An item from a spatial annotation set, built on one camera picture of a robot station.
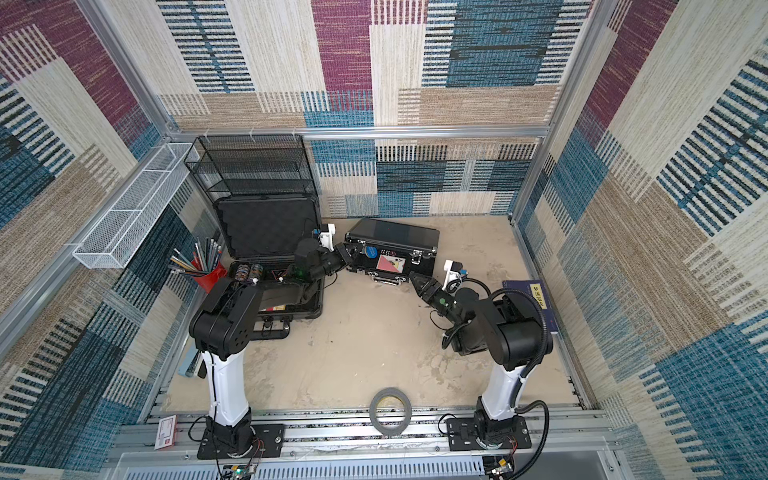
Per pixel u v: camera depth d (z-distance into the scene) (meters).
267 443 0.73
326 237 0.89
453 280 0.84
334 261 0.86
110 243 0.70
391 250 1.08
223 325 0.54
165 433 0.74
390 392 0.78
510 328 0.50
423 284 0.83
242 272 1.02
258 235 0.98
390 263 1.05
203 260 0.97
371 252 1.06
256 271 1.02
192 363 0.83
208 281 0.96
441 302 0.81
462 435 0.73
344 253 0.94
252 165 1.05
